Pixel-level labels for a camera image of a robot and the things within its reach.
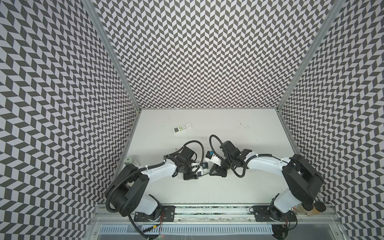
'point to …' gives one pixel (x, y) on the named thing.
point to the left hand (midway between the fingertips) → (194, 170)
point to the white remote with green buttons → (181, 128)
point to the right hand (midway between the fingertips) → (212, 176)
